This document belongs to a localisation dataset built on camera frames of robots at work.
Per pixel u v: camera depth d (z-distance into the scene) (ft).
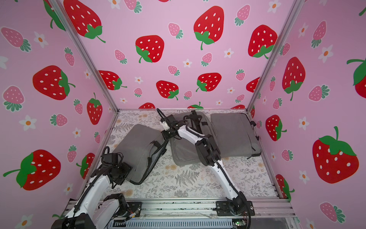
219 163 2.10
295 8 2.27
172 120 2.75
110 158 2.21
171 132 2.96
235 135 3.26
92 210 1.57
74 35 2.53
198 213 2.40
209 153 2.05
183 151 2.97
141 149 2.90
